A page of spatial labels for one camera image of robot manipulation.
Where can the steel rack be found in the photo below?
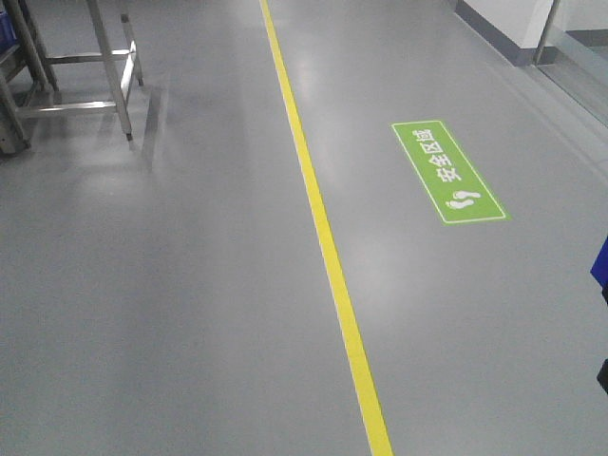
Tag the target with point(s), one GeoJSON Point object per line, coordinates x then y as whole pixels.
{"type": "Point", "coordinates": [9, 138]}

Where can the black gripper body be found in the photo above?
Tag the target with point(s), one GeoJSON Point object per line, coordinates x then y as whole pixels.
{"type": "Point", "coordinates": [604, 377]}

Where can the blue slant-cornered plastic box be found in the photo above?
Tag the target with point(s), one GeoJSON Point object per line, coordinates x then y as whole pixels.
{"type": "Point", "coordinates": [602, 266]}

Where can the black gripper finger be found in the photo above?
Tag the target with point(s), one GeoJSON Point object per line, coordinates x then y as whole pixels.
{"type": "Point", "coordinates": [605, 294]}

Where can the steel table frame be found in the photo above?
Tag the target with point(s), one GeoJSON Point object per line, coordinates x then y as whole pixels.
{"type": "Point", "coordinates": [116, 71]}

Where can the steel door post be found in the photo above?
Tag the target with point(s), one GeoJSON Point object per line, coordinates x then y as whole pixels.
{"type": "Point", "coordinates": [546, 33]}

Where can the blue plastic bin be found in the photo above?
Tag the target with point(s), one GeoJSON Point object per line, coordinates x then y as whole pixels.
{"type": "Point", "coordinates": [5, 28]}

